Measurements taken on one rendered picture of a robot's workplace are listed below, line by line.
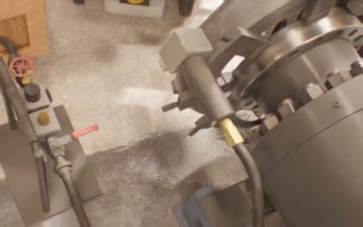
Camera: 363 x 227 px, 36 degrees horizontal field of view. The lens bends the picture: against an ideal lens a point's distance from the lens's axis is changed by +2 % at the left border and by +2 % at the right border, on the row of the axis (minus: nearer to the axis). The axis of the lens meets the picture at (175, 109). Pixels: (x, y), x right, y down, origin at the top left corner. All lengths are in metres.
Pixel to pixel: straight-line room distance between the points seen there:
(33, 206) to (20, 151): 0.23
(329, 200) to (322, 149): 0.13
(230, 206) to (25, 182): 0.78
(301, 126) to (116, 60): 1.13
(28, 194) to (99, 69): 0.61
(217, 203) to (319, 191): 0.52
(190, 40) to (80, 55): 0.99
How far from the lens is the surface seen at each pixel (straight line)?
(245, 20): 1.53
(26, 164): 2.21
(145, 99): 2.34
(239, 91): 1.73
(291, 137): 1.53
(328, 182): 1.50
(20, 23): 2.21
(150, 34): 2.52
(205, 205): 1.92
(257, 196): 1.46
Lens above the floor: 2.06
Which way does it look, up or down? 61 degrees down
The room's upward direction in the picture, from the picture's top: 19 degrees clockwise
